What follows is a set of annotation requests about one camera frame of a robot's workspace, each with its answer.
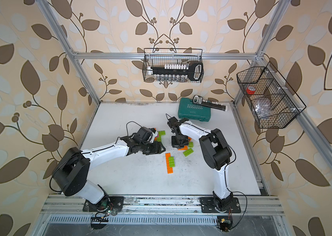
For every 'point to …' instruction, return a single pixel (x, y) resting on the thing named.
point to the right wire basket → (274, 103)
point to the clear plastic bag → (262, 110)
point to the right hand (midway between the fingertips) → (178, 147)
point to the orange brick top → (167, 155)
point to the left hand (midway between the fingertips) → (160, 148)
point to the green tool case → (187, 109)
